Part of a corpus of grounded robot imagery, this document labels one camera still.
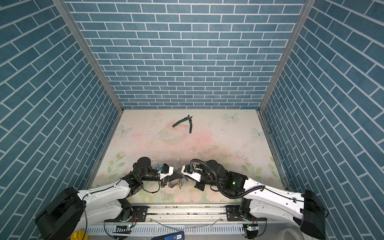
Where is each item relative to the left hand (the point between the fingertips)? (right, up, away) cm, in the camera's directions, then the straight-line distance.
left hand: (181, 177), depth 73 cm
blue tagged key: (+3, -1, 0) cm, 3 cm away
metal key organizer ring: (-4, -4, +2) cm, 6 cm away
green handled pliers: (-5, +28, +40) cm, 49 cm away
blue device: (-2, -23, -7) cm, 25 cm away
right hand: (+2, +3, -3) cm, 4 cm away
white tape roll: (+54, -25, -5) cm, 60 cm away
